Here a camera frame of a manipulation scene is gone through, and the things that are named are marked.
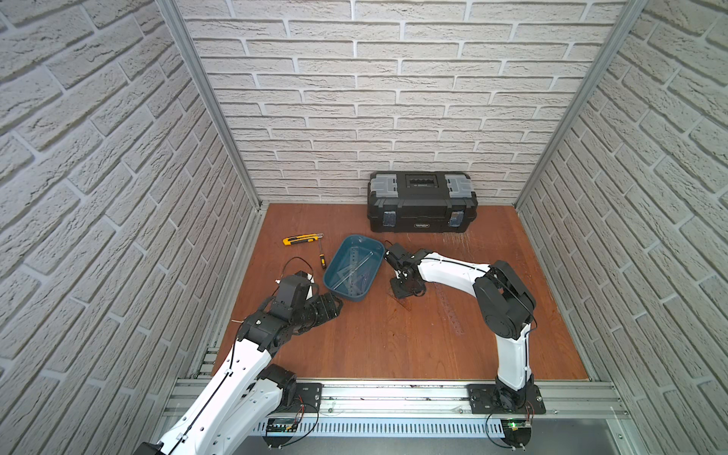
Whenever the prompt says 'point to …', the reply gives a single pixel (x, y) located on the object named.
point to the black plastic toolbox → (421, 202)
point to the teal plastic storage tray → (337, 265)
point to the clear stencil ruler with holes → (353, 278)
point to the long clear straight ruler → (355, 268)
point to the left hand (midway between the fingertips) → (337, 303)
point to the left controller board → (280, 426)
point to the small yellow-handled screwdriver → (321, 255)
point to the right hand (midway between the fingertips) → (405, 290)
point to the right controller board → (517, 431)
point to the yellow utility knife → (302, 238)
